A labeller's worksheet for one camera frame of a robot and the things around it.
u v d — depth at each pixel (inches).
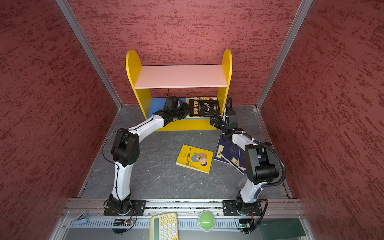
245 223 27.8
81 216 27.5
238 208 26.4
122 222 28.3
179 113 32.7
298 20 29.8
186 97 44.0
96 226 27.4
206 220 27.4
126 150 21.7
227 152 36.5
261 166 18.8
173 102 29.8
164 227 26.5
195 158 35.4
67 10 28.1
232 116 29.3
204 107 38.5
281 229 27.1
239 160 35.0
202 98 41.9
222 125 32.7
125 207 25.9
